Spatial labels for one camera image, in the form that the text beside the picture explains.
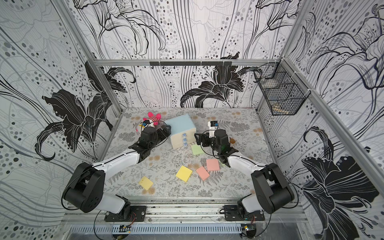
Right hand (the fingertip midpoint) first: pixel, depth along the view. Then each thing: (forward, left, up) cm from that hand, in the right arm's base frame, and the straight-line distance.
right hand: (202, 132), depth 87 cm
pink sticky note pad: (-14, -6, -13) cm, 20 cm away
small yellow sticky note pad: (-25, +33, -15) cm, 43 cm away
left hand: (+1, +20, -1) cm, 20 cm away
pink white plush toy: (+19, +35, -9) cm, 41 cm away
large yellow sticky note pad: (-19, +11, -15) cm, 26 cm away
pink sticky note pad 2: (-19, 0, -15) cm, 24 cm away
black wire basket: (+21, -50, +14) cm, 56 cm away
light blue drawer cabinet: (+1, +12, 0) cm, 12 cm away
